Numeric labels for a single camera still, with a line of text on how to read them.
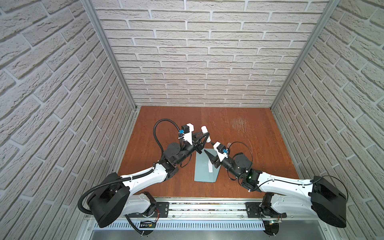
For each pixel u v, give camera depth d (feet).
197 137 2.23
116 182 1.44
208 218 2.40
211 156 2.20
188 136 2.05
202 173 2.81
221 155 2.02
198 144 2.08
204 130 2.24
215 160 2.12
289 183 1.62
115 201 1.33
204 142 2.24
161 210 2.43
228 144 3.23
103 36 2.62
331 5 2.27
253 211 2.39
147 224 2.37
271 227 2.32
